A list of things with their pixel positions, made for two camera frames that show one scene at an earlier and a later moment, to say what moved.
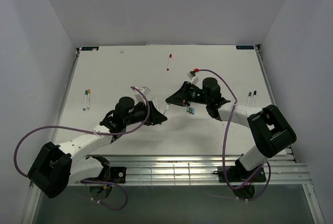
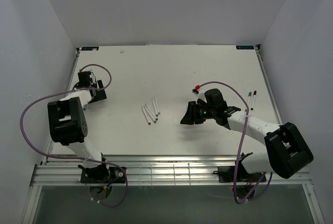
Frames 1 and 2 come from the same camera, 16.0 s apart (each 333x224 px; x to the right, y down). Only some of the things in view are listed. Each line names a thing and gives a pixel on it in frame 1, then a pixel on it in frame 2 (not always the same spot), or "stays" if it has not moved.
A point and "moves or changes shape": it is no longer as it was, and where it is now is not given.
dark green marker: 166,108 moves or changes shape
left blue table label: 94,48 stays
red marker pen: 170,57 moves or changes shape
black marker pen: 254,97 stays
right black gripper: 181,96 -> 191,116
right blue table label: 244,47 stays
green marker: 250,95 stays
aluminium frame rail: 193,170 stays
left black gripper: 155,117 -> 100,95
